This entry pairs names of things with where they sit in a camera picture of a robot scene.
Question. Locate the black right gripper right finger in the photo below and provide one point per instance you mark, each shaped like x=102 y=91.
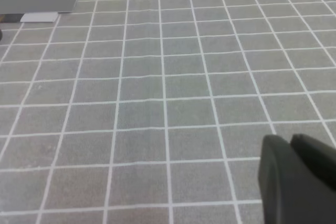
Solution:
x=317 y=156

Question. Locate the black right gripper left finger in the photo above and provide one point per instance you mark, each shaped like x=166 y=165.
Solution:
x=290 y=192

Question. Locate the grey checkered tablecloth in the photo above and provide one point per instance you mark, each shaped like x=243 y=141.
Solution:
x=154 y=111

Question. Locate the white paper under book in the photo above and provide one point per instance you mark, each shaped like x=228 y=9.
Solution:
x=39 y=17

